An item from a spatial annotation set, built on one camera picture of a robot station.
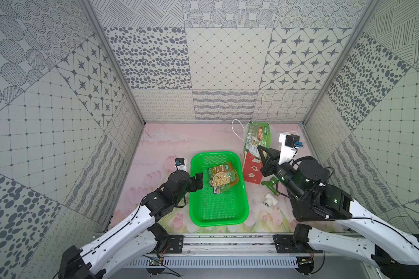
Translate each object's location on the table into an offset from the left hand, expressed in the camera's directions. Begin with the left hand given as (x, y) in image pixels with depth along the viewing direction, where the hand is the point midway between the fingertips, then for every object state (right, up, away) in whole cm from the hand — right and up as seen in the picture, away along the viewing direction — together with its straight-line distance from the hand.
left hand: (194, 171), depth 77 cm
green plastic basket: (+15, -19, +7) cm, 25 cm away
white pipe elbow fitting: (+37, -16, +7) cm, 40 cm away
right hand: (+25, +11, -17) cm, 32 cm away
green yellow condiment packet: (+13, -6, +15) cm, 21 cm away
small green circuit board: (-16, -37, -6) cm, 41 cm away
